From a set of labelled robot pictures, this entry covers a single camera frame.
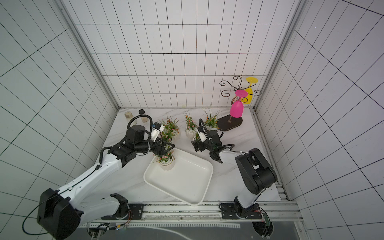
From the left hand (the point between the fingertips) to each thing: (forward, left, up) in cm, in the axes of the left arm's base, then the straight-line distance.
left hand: (168, 146), depth 76 cm
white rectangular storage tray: (-10, -11, -18) cm, 24 cm away
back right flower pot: (+21, -24, -6) cm, 33 cm away
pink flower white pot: (-4, +2, -9) cm, 10 cm away
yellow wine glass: (+22, -43, +13) cm, 50 cm away
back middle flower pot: (+19, -12, -9) cm, 24 cm away
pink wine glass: (+27, -40, +2) cm, 48 cm away
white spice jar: (+30, +33, -9) cm, 45 cm away
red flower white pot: (+12, -15, -11) cm, 22 cm away
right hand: (+16, -18, -12) cm, 26 cm away
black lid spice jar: (+34, +25, -10) cm, 43 cm away
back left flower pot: (+16, +1, -7) cm, 17 cm away
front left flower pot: (+9, +3, -4) cm, 11 cm away
